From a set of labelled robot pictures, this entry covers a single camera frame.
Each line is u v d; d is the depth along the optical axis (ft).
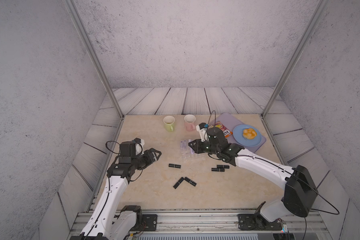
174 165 3.00
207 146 2.24
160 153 2.50
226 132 3.52
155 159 2.28
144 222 2.38
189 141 2.59
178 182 2.78
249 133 3.43
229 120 3.80
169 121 3.53
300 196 1.38
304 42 2.67
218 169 2.99
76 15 2.38
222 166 2.99
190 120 3.47
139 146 2.12
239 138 3.46
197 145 2.25
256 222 2.09
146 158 2.24
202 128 2.35
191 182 2.78
